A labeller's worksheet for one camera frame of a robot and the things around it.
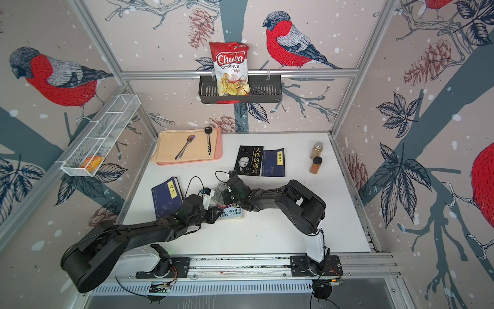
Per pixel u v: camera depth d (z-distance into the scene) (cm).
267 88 95
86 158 71
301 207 50
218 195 90
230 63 82
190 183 69
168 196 90
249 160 107
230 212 86
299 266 73
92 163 66
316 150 102
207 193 80
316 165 96
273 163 105
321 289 73
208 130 122
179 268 73
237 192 73
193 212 70
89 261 42
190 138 118
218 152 111
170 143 118
